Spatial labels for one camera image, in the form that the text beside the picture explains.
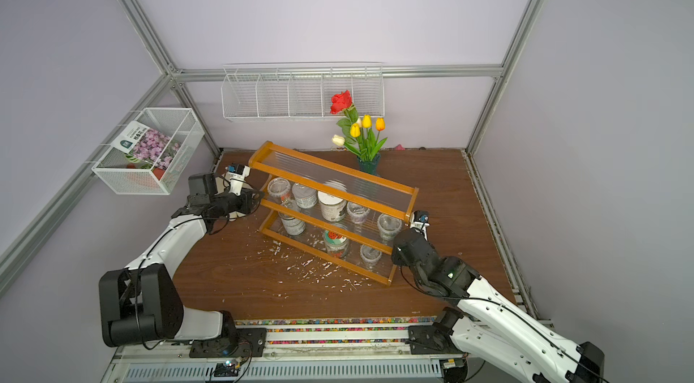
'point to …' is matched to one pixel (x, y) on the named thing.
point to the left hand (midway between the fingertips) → (261, 193)
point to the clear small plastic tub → (278, 190)
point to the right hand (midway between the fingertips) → (399, 240)
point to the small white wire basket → (124, 175)
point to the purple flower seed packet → (147, 146)
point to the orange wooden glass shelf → (379, 194)
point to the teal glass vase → (370, 167)
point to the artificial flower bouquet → (361, 134)
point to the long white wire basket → (300, 91)
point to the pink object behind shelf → (399, 147)
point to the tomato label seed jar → (335, 244)
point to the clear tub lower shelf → (370, 255)
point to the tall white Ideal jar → (332, 208)
